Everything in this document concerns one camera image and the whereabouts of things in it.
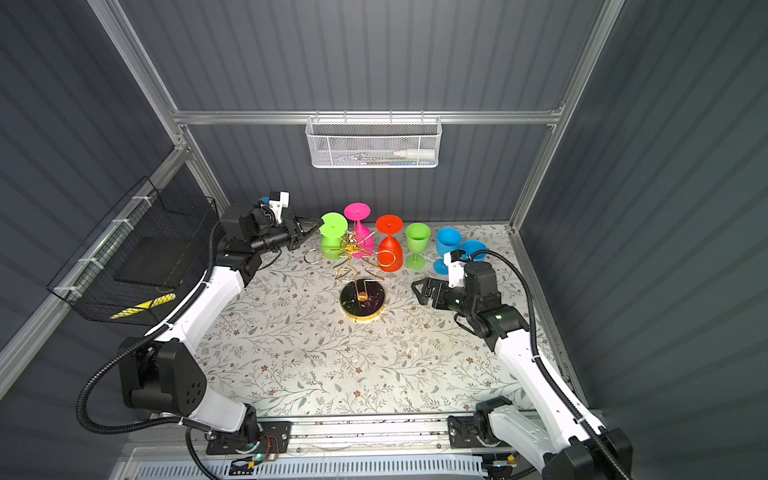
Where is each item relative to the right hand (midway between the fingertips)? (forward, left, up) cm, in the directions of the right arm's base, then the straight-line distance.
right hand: (429, 289), depth 77 cm
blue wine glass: (+21, -16, -8) cm, 28 cm away
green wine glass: (+12, +24, +11) cm, 29 cm away
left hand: (+12, +27, +13) cm, 32 cm away
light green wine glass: (+25, +1, -7) cm, 26 cm away
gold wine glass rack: (+9, +20, -18) cm, 28 cm away
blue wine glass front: (+25, -9, -9) cm, 28 cm away
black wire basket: (+6, +73, +8) cm, 74 cm away
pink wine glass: (+20, +19, +9) cm, 29 cm away
